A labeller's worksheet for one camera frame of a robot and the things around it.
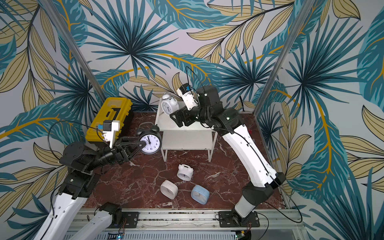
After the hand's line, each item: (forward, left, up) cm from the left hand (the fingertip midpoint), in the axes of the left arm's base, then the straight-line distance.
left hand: (144, 145), depth 53 cm
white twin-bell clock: (+4, -14, -34) cm, 36 cm away
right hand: (+17, -11, +1) cm, 21 cm away
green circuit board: (-24, +16, -43) cm, 52 cm away
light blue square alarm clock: (-7, -22, -35) cm, 42 cm away
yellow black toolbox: (+42, +34, -24) cm, 59 cm away
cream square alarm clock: (-5, -6, -33) cm, 34 cm away
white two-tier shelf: (+12, -9, -11) cm, 18 cm away
